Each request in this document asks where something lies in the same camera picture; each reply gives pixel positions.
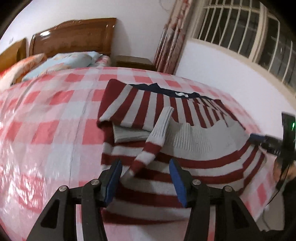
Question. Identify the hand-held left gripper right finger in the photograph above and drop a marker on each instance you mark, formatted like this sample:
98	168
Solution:
178	183

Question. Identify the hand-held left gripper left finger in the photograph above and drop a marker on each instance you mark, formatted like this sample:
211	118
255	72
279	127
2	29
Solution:
113	183

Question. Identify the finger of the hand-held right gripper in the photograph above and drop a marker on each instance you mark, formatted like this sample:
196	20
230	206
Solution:
268	142

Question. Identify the red grey striped sweater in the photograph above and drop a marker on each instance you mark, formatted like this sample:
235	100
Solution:
208	139

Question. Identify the person's right hand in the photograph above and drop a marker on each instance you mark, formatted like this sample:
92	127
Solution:
277	172

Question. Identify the window with cream grille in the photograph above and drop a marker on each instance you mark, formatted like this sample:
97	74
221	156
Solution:
242	30

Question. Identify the wooden nightstand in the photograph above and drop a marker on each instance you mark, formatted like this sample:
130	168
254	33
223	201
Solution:
134	62

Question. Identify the light blue floral pillow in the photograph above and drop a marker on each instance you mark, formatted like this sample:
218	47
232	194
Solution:
62	61

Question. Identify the pink floral curtain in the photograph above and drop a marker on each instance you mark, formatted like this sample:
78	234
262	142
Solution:
171	39

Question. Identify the orange floral pillow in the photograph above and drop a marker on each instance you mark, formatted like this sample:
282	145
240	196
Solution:
18	69

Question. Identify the dark wooden headboard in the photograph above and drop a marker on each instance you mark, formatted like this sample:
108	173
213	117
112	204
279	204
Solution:
74	37

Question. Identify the light wooden headboard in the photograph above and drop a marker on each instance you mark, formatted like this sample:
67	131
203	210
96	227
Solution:
13	53

